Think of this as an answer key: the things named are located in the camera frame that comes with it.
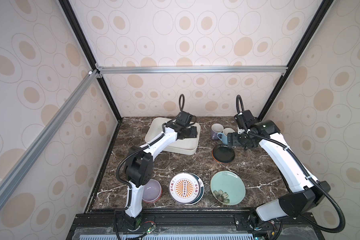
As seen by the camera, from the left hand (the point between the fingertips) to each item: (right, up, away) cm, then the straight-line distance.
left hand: (197, 129), depth 89 cm
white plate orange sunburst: (-7, -33, -6) cm, 34 cm away
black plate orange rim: (+18, -17, +10) cm, 27 cm away
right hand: (+20, -6, -13) cm, 24 cm away
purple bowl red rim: (-25, -33, -10) cm, 43 cm away
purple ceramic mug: (+16, +1, +20) cm, 25 cm away
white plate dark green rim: (+2, -35, -6) cm, 35 cm away
